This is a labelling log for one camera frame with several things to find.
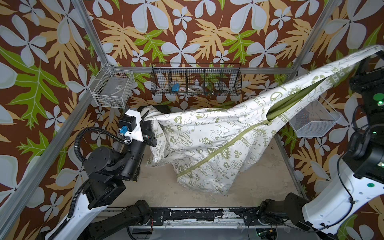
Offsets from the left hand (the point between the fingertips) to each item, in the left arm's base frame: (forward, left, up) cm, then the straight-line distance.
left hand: (148, 112), depth 47 cm
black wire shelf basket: (+54, -18, -23) cm, 62 cm away
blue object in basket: (+47, -3, -24) cm, 53 cm away
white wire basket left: (+39, +33, -20) cm, 55 cm away
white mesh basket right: (+19, -80, -25) cm, 86 cm away
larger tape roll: (+49, -17, -27) cm, 58 cm away
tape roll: (+46, -8, -25) cm, 53 cm away
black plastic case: (+53, +9, -50) cm, 73 cm away
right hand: (+1, -52, +19) cm, 55 cm away
